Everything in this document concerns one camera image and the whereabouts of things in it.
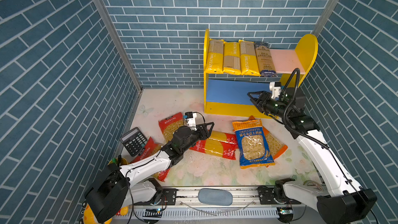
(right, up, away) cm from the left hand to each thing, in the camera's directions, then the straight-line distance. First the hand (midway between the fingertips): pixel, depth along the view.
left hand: (212, 125), depth 77 cm
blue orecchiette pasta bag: (+23, -14, +9) cm, 29 cm away
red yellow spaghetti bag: (+5, -13, +14) cm, 19 cm away
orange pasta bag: (+37, -15, +12) cm, 42 cm away
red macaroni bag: (-26, -3, +18) cm, 32 cm away
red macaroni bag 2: (-34, -14, +8) cm, 37 cm away
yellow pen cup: (-48, -17, -2) cm, 51 cm away
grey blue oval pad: (+1, -33, -4) cm, 33 cm away
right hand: (+16, +15, -8) cm, 23 cm away
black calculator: (-46, -11, +14) cm, 49 cm away
